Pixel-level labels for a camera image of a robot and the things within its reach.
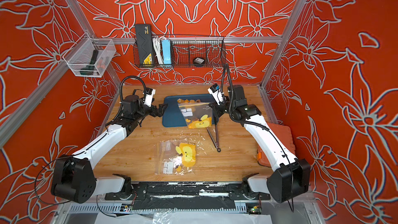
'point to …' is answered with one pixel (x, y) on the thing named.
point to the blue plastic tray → (172, 116)
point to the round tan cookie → (179, 100)
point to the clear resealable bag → (197, 115)
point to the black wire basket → (185, 52)
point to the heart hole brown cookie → (198, 101)
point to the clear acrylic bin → (90, 57)
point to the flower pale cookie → (192, 101)
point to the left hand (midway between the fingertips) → (160, 100)
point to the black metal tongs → (217, 144)
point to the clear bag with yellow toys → (175, 157)
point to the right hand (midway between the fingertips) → (207, 103)
